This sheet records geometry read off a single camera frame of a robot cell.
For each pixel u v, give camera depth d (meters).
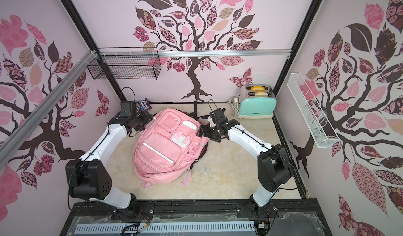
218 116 0.69
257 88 1.03
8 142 0.50
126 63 0.95
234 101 1.13
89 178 0.43
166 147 0.85
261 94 1.00
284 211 0.74
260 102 1.01
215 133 0.73
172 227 0.70
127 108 0.68
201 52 0.92
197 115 1.10
